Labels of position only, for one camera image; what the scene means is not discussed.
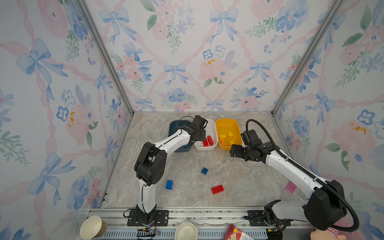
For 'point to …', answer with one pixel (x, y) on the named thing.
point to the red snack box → (233, 233)
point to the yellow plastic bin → (225, 125)
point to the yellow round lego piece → (223, 142)
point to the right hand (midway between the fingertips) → (236, 151)
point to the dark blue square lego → (204, 171)
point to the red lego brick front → (217, 189)
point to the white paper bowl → (186, 231)
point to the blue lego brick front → (169, 184)
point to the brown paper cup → (93, 227)
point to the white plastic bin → (211, 128)
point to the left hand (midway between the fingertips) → (202, 133)
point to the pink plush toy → (330, 234)
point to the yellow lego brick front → (232, 142)
